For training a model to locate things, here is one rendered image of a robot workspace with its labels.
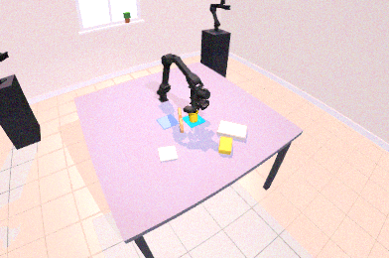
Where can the yellow cup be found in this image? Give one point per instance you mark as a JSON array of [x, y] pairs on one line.
[[193, 117]]

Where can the yellow rectangular block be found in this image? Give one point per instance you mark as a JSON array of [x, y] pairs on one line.
[[225, 146]]

